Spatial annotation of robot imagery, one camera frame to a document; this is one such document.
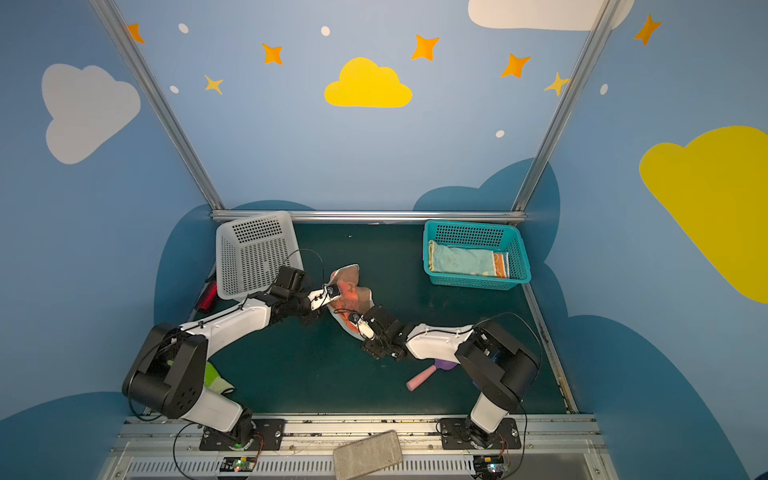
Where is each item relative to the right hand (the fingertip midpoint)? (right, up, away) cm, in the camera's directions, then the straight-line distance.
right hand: (376, 328), depth 91 cm
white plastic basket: (-50, +25, +23) cm, 60 cm away
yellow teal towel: (+26, +21, +16) cm, 37 cm away
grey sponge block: (-2, -25, -22) cm, 34 cm away
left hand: (-16, +8, +1) cm, 18 cm away
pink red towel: (-7, +9, +5) cm, 12 cm away
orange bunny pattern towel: (+44, +19, +13) cm, 50 cm away
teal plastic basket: (+40, +30, +20) cm, 54 cm away
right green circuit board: (+28, -28, -21) cm, 45 cm away
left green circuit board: (-33, -28, -21) cm, 47 cm away
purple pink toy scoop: (+13, -12, -9) cm, 19 cm away
